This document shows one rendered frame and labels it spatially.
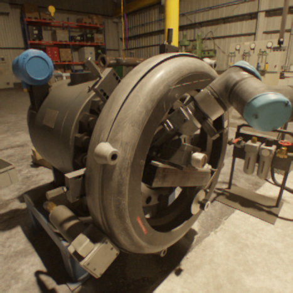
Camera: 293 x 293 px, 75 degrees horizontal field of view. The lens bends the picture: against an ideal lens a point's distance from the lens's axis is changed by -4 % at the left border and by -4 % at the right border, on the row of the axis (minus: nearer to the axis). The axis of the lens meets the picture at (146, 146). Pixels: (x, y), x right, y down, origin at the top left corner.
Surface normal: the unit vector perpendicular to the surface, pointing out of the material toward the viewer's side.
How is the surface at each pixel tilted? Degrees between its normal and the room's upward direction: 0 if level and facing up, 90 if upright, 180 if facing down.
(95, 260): 90
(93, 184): 80
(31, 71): 90
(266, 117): 109
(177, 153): 65
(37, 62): 90
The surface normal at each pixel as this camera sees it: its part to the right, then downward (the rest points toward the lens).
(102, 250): 0.72, 0.24
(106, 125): -0.58, -0.26
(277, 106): 0.07, 0.65
